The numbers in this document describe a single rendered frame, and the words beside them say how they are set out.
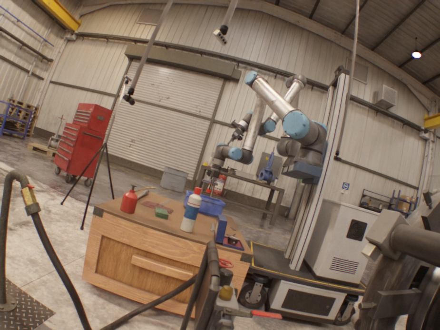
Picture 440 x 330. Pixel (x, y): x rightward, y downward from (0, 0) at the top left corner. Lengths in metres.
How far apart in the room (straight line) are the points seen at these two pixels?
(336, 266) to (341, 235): 0.21
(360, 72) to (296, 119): 9.99
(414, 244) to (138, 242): 1.09
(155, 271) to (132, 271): 0.14
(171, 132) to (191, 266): 8.27
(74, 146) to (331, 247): 3.36
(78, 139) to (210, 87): 6.65
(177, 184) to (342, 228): 5.56
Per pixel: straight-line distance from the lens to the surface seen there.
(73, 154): 3.79
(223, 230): 1.19
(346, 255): 1.70
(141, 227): 1.20
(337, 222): 1.63
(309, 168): 1.49
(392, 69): 12.21
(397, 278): 0.80
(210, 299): 0.57
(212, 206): 1.89
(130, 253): 1.27
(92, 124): 3.84
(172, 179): 6.68
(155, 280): 1.30
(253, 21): 11.07
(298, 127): 1.39
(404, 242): 0.69
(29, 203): 0.92
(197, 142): 9.08
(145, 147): 9.52
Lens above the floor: 0.79
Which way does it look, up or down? 2 degrees up
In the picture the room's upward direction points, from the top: 17 degrees clockwise
